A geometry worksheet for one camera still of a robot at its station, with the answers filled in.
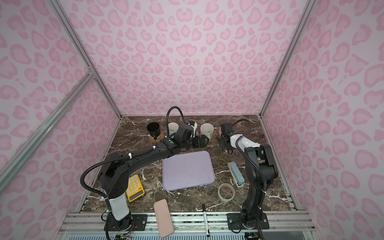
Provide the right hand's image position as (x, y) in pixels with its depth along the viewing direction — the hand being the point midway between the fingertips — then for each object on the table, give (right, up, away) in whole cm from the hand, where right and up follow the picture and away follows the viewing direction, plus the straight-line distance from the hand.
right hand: (226, 143), depth 98 cm
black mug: (-48, +9, +1) cm, 49 cm away
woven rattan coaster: (-46, +2, +5) cm, 46 cm away
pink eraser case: (-36, -33, -26) cm, 55 cm away
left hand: (-15, +5, -14) cm, 21 cm away
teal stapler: (+3, -16, -14) cm, 21 cm away
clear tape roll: (-3, -25, -15) cm, 30 cm away
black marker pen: (-15, -35, -25) cm, 45 cm away
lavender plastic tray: (-25, -15, -8) cm, 30 cm away
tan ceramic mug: (-5, +7, 0) cm, 8 cm away
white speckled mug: (-13, +9, +6) cm, 16 cm away
